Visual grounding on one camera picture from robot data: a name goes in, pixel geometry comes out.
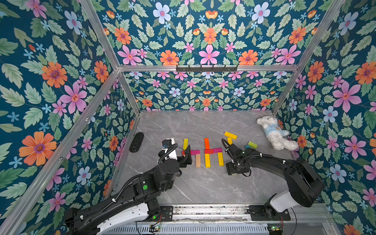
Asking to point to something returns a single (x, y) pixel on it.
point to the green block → (252, 145)
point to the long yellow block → (185, 143)
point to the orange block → (207, 143)
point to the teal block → (247, 146)
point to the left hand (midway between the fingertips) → (184, 147)
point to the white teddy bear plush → (275, 134)
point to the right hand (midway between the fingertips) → (235, 168)
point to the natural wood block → (198, 160)
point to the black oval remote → (136, 142)
